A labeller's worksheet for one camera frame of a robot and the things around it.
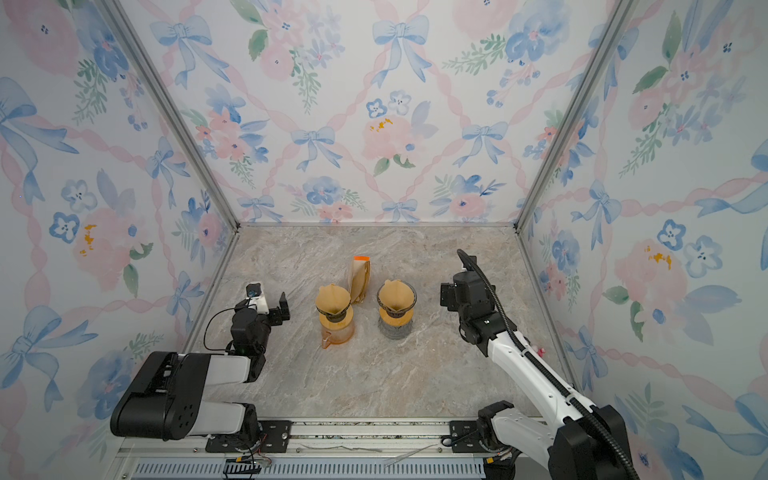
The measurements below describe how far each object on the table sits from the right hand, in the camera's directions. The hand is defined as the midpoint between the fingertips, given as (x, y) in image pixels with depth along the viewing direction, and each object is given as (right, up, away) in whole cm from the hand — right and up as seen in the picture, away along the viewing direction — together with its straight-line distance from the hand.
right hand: (465, 283), depth 83 cm
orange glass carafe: (-37, -17, +7) cm, 41 cm away
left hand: (-57, -3, +6) cm, 58 cm away
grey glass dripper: (-18, -9, +2) cm, 20 cm away
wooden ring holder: (-36, -12, 0) cm, 37 cm away
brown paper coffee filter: (-19, -3, 0) cm, 20 cm away
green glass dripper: (-37, -10, +2) cm, 38 cm away
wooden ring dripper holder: (-19, -10, -1) cm, 22 cm away
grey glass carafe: (-20, -15, +4) cm, 25 cm away
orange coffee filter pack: (-31, 0, +15) cm, 34 cm away
